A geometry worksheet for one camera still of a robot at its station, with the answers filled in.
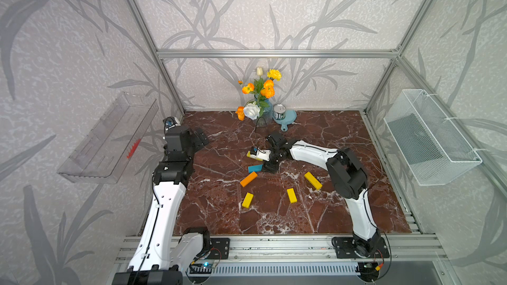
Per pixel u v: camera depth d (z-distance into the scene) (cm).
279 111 115
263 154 85
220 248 73
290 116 117
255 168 96
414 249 75
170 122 61
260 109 84
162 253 39
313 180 90
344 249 73
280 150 74
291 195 87
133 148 65
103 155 68
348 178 54
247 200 85
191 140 68
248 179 92
